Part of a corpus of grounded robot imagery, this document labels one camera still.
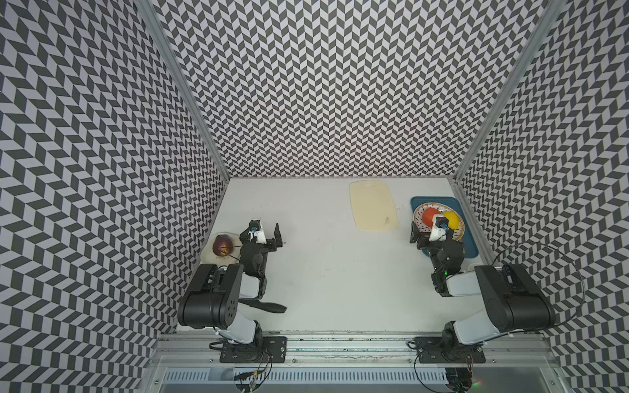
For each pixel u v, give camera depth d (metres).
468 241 0.97
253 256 0.69
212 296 0.45
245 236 0.82
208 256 0.92
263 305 0.81
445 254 0.72
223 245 0.89
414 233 0.83
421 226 1.01
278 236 0.86
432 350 0.75
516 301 0.45
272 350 0.72
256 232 0.75
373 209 1.08
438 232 0.77
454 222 0.99
